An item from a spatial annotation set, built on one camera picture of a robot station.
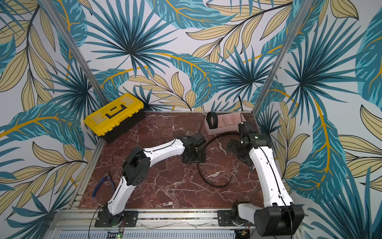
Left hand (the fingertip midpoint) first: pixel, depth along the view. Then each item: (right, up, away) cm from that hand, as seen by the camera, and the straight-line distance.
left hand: (198, 163), depth 88 cm
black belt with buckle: (+8, +28, +18) cm, 35 cm away
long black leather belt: (+1, -1, +3) cm, 4 cm away
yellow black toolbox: (-54, +26, +3) cm, 60 cm away
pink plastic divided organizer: (+22, +25, +18) cm, 38 cm away
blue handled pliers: (-54, -8, -3) cm, 55 cm away
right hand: (+18, +8, -12) cm, 24 cm away
